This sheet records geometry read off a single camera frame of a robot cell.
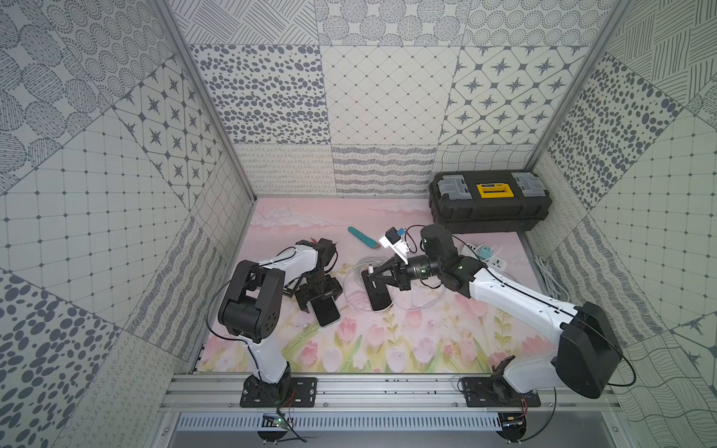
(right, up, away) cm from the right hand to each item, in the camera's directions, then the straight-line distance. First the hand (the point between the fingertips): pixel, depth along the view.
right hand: (373, 279), depth 72 cm
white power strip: (+39, +3, +24) cm, 46 cm away
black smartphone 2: (-15, -13, +16) cm, 26 cm away
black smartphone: (+2, -8, +20) cm, 22 cm away
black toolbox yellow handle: (+42, +22, +26) cm, 54 cm away
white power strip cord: (+63, -6, +24) cm, 68 cm away
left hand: (-16, -10, +20) cm, 27 cm away
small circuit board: (-26, -36, -1) cm, 44 cm away
